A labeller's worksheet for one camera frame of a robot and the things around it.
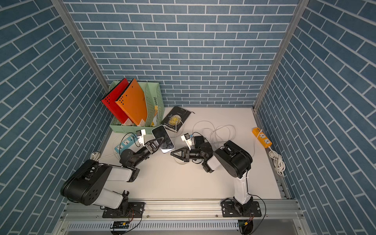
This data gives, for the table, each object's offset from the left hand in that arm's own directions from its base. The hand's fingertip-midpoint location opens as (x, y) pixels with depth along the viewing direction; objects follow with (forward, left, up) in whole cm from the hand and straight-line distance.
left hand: (167, 141), depth 76 cm
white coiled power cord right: (-5, -66, -16) cm, 68 cm away
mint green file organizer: (+43, +16, -16) cm, 48 cm away
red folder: (+24, +36, +7) cm, 44 cm away
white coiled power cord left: (+2, +49, -22) cm, 54 cm away
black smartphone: (-1, 0, -3) cm, 3 cm away
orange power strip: (+14, -62, -16) cm, 65 cm away
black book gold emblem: (+31, -1, -19) cm, 37 cm away
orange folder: (+27, +24, +3) cm, 37 cm away
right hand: (-6, -3, -6) cm, 9 cm away
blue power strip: (+9, +30, -19) cm, 37 cm away
